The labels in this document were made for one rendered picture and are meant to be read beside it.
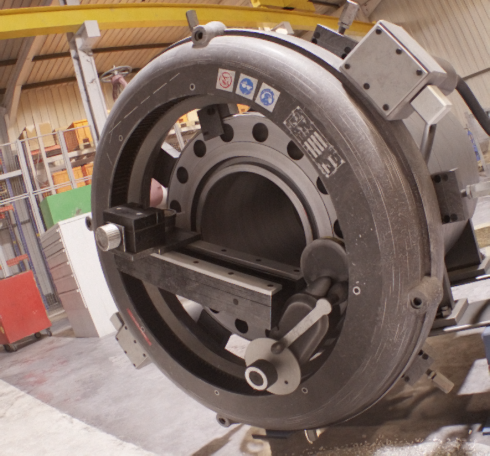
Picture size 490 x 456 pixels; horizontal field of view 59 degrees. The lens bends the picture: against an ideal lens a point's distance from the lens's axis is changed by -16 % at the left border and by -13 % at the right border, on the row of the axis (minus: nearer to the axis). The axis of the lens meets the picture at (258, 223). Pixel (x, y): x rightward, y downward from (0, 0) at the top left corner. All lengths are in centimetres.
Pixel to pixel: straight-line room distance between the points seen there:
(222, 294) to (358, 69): 41
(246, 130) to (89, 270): 387
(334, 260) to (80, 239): 405
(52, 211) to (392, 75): 763
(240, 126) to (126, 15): 977
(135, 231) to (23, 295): 533
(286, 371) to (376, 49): 51
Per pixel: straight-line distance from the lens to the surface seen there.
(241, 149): 89
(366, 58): 65
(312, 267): 76
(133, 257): 86
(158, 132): 95
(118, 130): 94
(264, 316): 76
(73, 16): 1000
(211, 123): 92
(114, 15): 1044
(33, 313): 617
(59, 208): 814
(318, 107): 65
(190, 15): 99
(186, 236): 94
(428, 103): 63
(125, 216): 86
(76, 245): 464
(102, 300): 467
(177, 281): 87
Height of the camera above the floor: 65
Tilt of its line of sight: 2 degrees down
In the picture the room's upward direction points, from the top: 19 degrees counter-clockwise
